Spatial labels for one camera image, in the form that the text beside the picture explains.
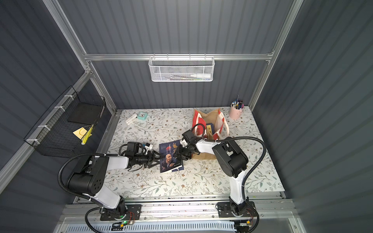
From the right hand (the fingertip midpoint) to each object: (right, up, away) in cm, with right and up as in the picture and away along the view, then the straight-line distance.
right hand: (175, 157), depth 91 cm
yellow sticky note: (-47, +16, -18) cm, 53 cm away
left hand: (-7, -2, -4) cm, 8 cm away
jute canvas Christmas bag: (+29, +18, -2) cm, 34 cm away
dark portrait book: (-4, 0, 0) cm, 4 cm away
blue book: (+25, +19, +7) cm, 32 cm away
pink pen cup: (+44, +31, +16) cm, 56 cm away
